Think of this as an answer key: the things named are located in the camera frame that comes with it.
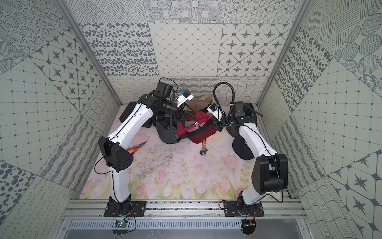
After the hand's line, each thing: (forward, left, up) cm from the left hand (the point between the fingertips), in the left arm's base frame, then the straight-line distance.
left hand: (198, 116), depth 72 cm
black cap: (+6, +20, -19) cm, 28 cm away
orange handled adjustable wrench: (-1, -4, -32) cm, 32 cm away
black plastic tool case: (+30, +55, -26) cm, 68 cm away
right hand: (+6, -6, -11) cm, 14 cm away
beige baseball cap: (+40, 0, -28) cm, 49 cm away
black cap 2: (0, -28, -31) cm, 41 cm away
